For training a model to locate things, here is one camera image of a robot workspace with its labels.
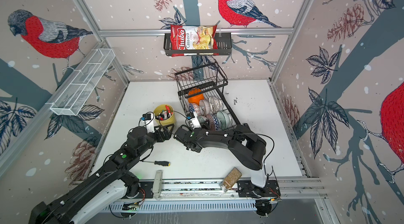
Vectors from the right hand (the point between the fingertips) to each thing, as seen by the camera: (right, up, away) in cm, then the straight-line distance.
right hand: (205, 126), depth 86 cm
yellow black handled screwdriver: (-22, -19, -5) cm, 30 cm away
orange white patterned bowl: (+5, +2, -1) cm, 5 cm away
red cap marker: (-21, +8, +3) cm, 23 cm away
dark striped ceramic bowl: (-1, +10, +6) cm, 12 cm away
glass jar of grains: (+12, -22, -13) cm, 29 cm away
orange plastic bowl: (-6, +15, +13) cm, 21 cm away
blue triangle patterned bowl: (-9, +9, +14) cm, 19 cm away
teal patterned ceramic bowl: (+11, +3, +2) cm, 11 cm away
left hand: (-19, +2, -9) cm, 21 cm away
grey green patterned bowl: (-2, +4, -2) cm, 5 cm away
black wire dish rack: (+3, +27, +10) cm, 29 cm away
